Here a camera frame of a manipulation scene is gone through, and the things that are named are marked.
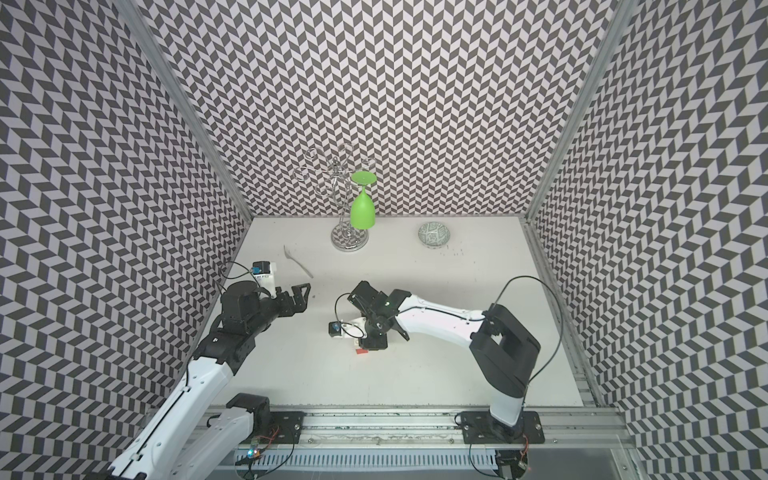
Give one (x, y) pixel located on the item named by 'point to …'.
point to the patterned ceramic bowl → (434, 235)
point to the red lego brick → (361, 351)
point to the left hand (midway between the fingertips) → (295, 290)
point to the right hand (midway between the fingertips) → (367, 337)
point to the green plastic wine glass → (362, 207)
